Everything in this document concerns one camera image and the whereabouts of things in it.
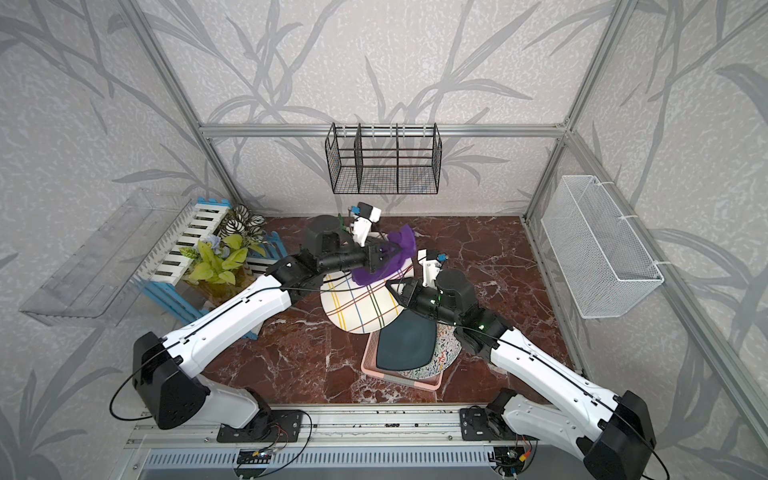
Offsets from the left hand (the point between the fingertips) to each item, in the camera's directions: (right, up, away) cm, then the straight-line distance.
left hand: (401, 251), depth 69 cm
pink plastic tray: (-9, -33, +13) cm, 36 cm away
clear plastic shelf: (-67, -8, -5) cm, 68 cm away
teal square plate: (+1, -28, +19) cm, 34 cm away
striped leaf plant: (-44, +7, +14) cm, 46 cm away
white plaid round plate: (-10, -13, +1) cm, 17 cm away
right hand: (-4, -8, -1) cm, 9 cm away
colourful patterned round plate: (+12, -26, +10) cm, 30 cm away
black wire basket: (-6, +32, +36) cm, 49 cm away
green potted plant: (-49, -5, +10) cm, 50 cm away
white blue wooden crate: (-57, -6, +2) cm, 57 cm away
